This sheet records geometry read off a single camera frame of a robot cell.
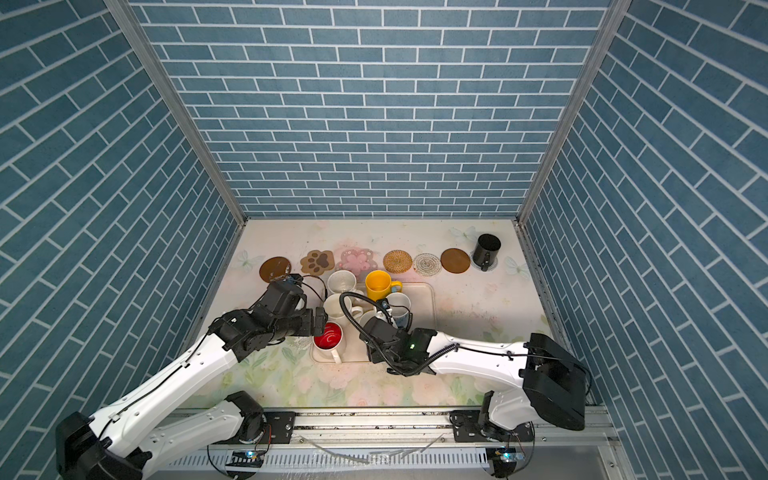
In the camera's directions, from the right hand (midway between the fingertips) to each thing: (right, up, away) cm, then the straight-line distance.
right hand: (376, 342), depth 80 cm
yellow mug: (0, +13, +18) cm, 22 cm away
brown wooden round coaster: (+27, +21, +28) cm, 44 cm away
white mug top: (-13, +15, +16) cm, 25 cm away
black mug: (+36, +25, +21) cm, 49 cm away
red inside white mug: (-14, 0, +6) cm, 15 cm away
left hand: (-14, +7, -2) cm, 16 cm away
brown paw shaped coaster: (-24, +20, +26) cm, 41 cm away
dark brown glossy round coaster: (-38, +19, +25) cm, 49 cm away
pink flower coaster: (-8, +21, +28) cm, 36 cm away
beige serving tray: (+14, +8, +15) cm, 22 cm away
